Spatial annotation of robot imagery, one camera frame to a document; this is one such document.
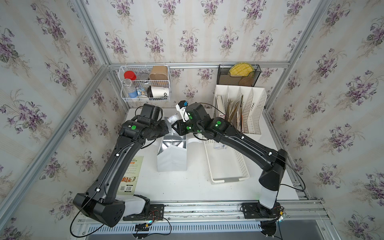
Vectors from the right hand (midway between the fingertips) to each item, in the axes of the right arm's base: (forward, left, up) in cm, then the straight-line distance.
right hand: (175, 124), depth 71 cm
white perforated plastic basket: (-5, -29, -31) cm, 43 cm away
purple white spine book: (+20, -25, -7) cm, 32 cm away
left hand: (-2, +3, -2) cm, 5 cm away
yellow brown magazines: (+21, -34, -12) cm, 41 cm away
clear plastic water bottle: (+28, +31, -1) cm, 42 cm away
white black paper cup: (+29, +15, -4) cm, 33 cm away
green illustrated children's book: (-20, +27, -30) cm, 45 cm away
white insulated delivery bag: (-9, +2, -12) cm, 16 cm away
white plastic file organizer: (+33, -50, -13) cm, 62 cm away
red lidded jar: (+36, +32, +4) cm, 48 cm away
